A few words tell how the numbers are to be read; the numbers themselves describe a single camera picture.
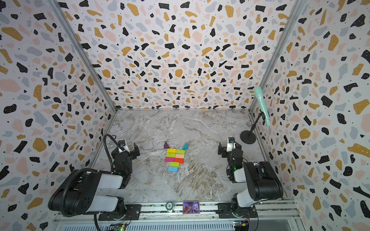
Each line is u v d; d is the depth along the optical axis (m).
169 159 0.93
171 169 0.88
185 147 0.98
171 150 0.96
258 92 0.82
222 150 0.83
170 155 0.94
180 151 0.96
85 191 0.44
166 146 0.97
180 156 0.94
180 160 0.92
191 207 0.75
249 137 1.03
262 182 0.45
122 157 0.68
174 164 0.90
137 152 0.84
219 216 0.73
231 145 0.79
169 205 0.70
